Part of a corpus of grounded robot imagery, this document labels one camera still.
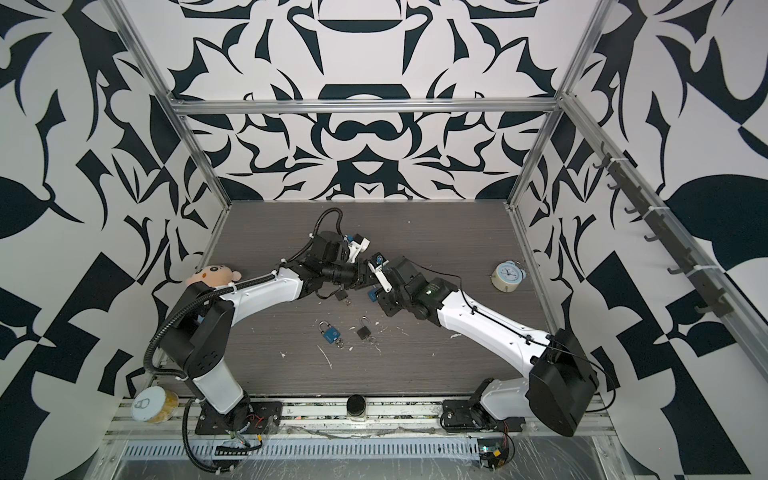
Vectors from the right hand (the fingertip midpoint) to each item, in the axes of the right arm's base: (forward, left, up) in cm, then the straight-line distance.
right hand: (384, 289), depth 81 cm
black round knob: (-27, +6, -4) cm, 28 cm away
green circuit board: (-35, -25, -16) cm, 46 cm away
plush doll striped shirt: (+8, +51, -5) cm, 52 cm away
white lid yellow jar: (-25, +54, -7) cm, 61 cm away
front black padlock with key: (-6, +6, -13) cm, 16 cm away
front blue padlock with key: (-7, +16, -13) cm, 22 cm away
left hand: (+4, -1, +2) cm, 4 cm away
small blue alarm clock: (+10, -39, -12) cm, 42 cm away
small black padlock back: (+6, +14, -14) cm, 21 cm away
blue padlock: (+5, +4, -13) cm, 15 cm away
